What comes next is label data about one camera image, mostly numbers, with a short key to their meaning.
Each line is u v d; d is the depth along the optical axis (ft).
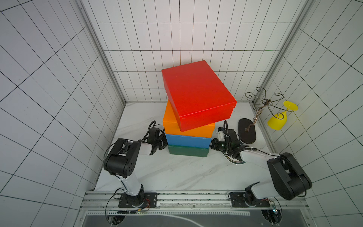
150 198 2.40
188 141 2.59
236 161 2.81
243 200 2.37
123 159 1.59
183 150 2.62
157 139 2.64
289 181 1.41
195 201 2.44
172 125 2.01
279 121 2.61
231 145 2.33
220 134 2.70
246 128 3.29
